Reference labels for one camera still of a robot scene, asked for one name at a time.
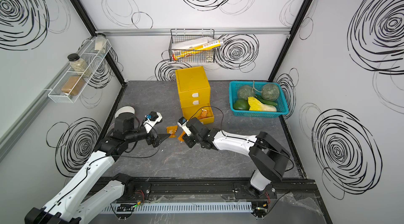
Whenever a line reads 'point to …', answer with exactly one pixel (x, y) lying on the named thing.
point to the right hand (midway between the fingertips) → (185, 135)
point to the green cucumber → (266, 102)
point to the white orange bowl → (124, 109)
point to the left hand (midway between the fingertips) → (163, 126)
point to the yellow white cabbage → (255, 105)
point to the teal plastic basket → (282, 108)
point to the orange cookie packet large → (182, 134)
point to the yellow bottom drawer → (190, 112)
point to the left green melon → (245, 91)
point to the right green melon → (270, 92)
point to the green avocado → (241, 104)
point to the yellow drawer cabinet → (194, 92)
